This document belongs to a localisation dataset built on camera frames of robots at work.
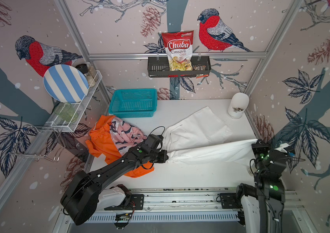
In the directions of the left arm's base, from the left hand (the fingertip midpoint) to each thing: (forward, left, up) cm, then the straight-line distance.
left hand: (170, 155), depth 81 cm
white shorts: (+17, -22, -9) cm, 29 cm away
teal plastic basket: (+41, +28, 0) cm, 49 cm away
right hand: (+4, -44, +15) cm, 46 cm away
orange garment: (+10, +45, -6) cm, 47 cm away
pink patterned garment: (+14, +29, -3) cm, 32 cm away
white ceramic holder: (+40, -51, +2) cm, 65 cm away
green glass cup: (+12, +51, +25) cm, 59 cm away
